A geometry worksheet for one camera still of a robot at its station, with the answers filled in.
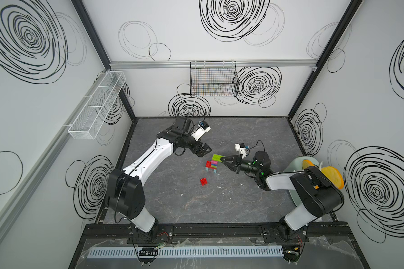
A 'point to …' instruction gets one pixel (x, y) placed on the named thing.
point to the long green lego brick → (217, 157)
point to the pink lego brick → (214, 162)
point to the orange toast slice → (306, 163)
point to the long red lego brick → (209, 165)
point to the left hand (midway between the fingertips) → (204, 144)
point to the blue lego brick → (214, 165)
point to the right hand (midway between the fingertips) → (221, 162)
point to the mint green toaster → (295, 165)
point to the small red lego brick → (203, 181)
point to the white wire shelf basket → (87, 123)
